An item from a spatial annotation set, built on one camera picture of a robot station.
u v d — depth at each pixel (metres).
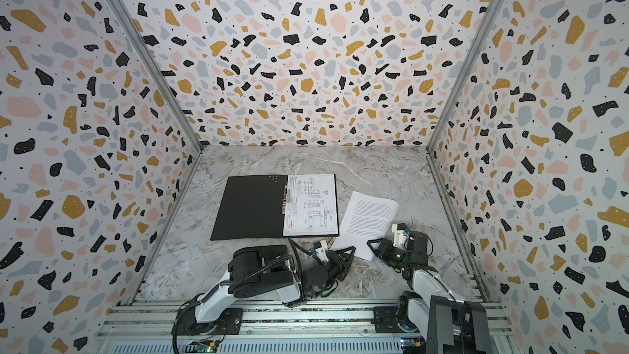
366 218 0.96
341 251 0.82
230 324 0.73
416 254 0.70
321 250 0.84
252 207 1.03
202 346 0.70
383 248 0.78
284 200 1.03
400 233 0.83
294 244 0.88
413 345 0.72
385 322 0.73
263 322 0.75
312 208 1.00
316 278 0.67
